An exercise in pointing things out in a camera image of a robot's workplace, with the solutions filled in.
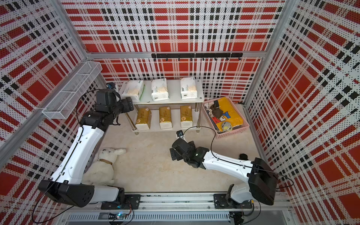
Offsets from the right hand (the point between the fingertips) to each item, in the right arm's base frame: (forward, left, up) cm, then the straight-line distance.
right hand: (181, 147), depth 81 cm
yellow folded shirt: (+26, -37, -6) cm, 46 cm away
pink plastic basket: (+27, -31, -6) cm, 41 cm away
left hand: (+16, +29, +22) cm, 40 cm away
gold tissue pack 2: (+19, +11, 0) cm, 22 cm away
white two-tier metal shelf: (+15, +9, +20) cm, 27 cm away
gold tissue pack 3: (+24, -2, 0) cm, 24 cm away
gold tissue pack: (+21, +26, 0) cm, 34 cm away
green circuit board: (-32, +31, -11) cm, 46 cm away
